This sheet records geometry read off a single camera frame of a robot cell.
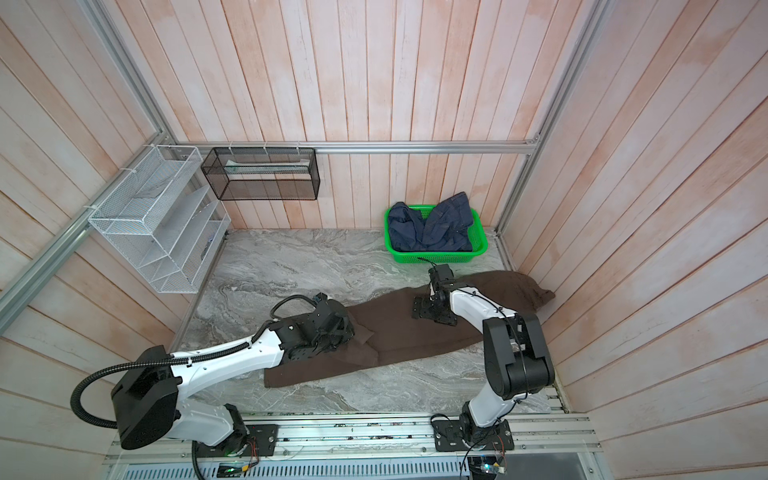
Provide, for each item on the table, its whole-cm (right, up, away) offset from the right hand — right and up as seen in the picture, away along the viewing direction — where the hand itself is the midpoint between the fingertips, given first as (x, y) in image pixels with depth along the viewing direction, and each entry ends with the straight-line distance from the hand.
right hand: (428, 313), depth 95 cm
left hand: (-22, -3, -13) cm, 26 cm away
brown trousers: (-14, -5, -4) cm, 16 cm away
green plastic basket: (+20, +24, +10) cm, 33 cm away
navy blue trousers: (+9, +29, +16) cm, 34 cm away
